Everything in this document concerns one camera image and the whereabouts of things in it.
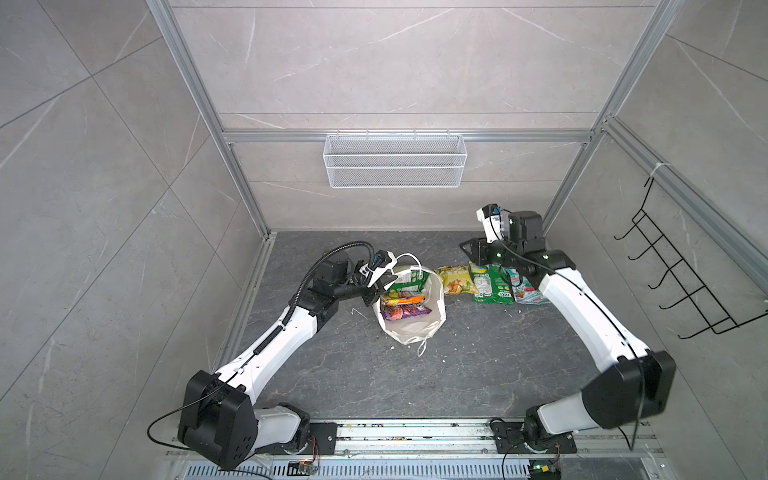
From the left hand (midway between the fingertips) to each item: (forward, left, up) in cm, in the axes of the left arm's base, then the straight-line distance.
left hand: (393, 268), depth 76 cm
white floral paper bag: (-10, -7, -16) cm, 20 cm away
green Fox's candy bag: (+9, -35, -23) cm, 42 cm away
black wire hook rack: (-14, -64, +8) cm, 67 cm away
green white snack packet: (+8, -8, -18) cm, 22 cm away
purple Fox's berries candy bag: (-3, -3, -18) cm, 18 cm away
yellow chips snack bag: (+10, -23, -22) cm, 33 cm away
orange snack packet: (0, -4, -16) cm, 16 cm away
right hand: (+8, -21, +1) cm, 22 cm away
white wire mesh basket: (+43, -3, +4) cm, 43 cm away
